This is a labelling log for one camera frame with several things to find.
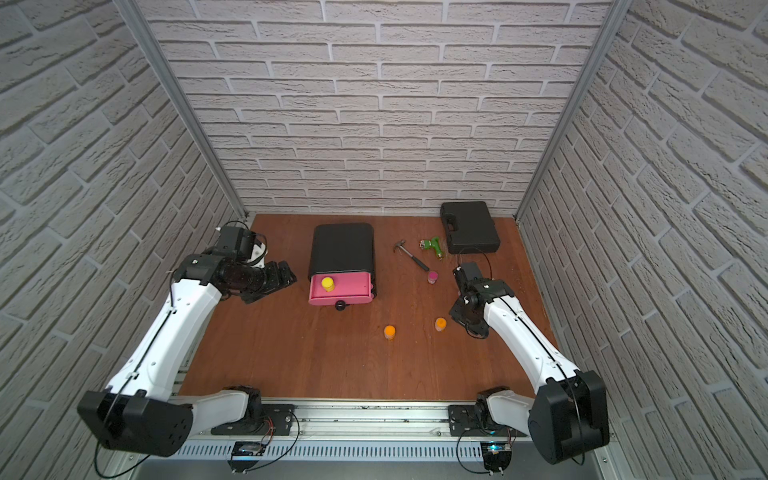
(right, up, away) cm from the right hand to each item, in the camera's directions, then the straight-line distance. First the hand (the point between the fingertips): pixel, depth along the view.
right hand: (466, 320), depth 82 cm
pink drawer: (-33, +9, 0) cm, 34 cm away
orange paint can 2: (-6, -3, +6) cm, 9 cm away
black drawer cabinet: (-36, +19, +8) cm, 41 cm away
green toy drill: (-5, +22, +27) cm, 35 cm away
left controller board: (-56, -27, -13) cm, 64 cm away
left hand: (-48, +13, -6) cm, 50 cm away
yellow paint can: (-39, +10, 0) cm, 40 cm away
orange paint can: (-22, -5, +5) cm, 23 cm away
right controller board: (+4, -30, -13) cm, 32 cm away
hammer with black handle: (-17, +21, +27) cm, 38 cm away
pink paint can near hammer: (-7, +10, +16) cm, 21 cm away
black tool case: (+9, +28, +29) cm, 41 cm away
